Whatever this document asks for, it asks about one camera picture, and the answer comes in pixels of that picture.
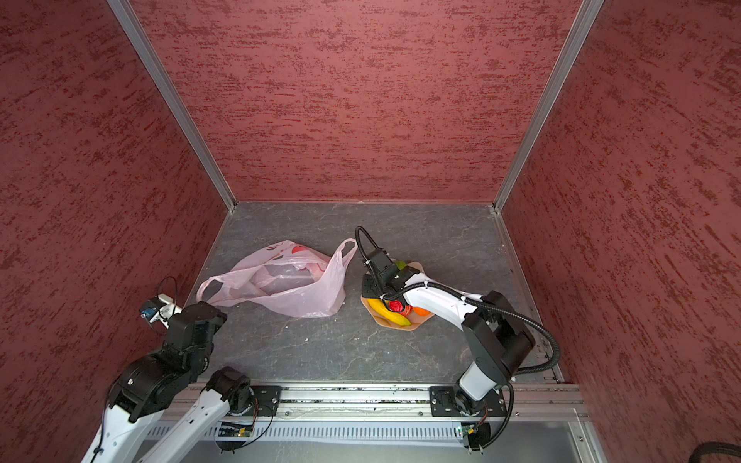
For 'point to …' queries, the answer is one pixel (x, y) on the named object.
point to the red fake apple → (397, 306)
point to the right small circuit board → (467, 429)
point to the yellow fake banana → (380, 307)
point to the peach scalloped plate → (416, 320)
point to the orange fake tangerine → (421, 311)
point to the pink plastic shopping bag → (287, 275)
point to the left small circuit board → (234, 429)
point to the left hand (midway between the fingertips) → (213, 309)
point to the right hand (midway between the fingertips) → (366, 294)
